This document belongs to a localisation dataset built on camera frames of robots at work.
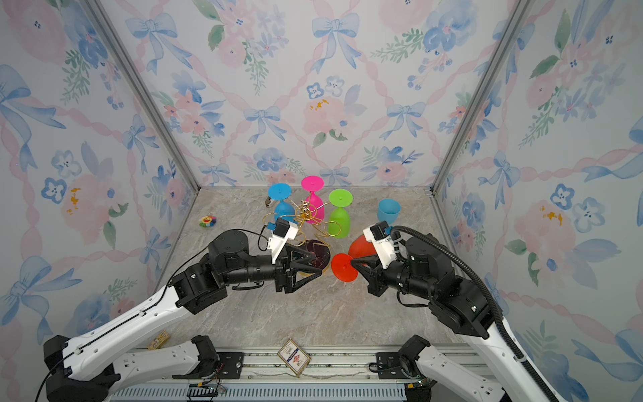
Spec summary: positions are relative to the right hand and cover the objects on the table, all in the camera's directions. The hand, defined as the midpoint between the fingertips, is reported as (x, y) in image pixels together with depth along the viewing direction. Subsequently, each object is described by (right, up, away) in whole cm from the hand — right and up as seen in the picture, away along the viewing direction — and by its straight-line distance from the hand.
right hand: (355, 260), depth 60 cm
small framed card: (-16, -32, +15) cm, 39 cm away
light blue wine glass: (+16, +12, +34) cm, 40 cm away
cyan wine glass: (-21, +13, +24) cm, 34 cm away
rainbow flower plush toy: (-57, +8, +47) cm, 74 cm away
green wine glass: (-3, +8, +22) cm, 24 cm away
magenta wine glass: (-11, +21, +21) cm, 32 cm away
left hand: (-9, 0, -2) cm, 10 cm away
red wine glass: (-3, -1, +2) cm, 4 cm away
